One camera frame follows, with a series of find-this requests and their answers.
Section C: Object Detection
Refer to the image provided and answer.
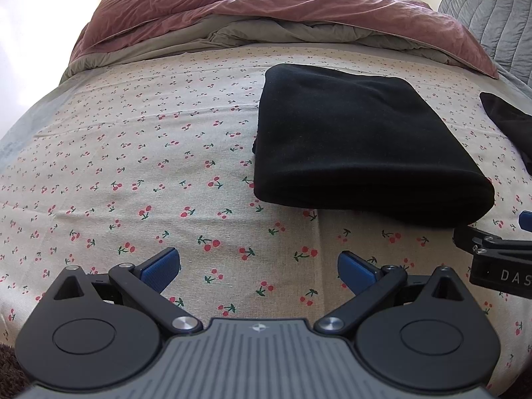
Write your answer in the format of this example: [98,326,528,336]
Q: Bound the black pants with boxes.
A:
[252,64,495,229]

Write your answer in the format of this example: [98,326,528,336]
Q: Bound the black folded garment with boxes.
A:
[480,92,532,173]

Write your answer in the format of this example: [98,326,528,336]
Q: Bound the pink grey duvet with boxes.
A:
[61,0,499,80]

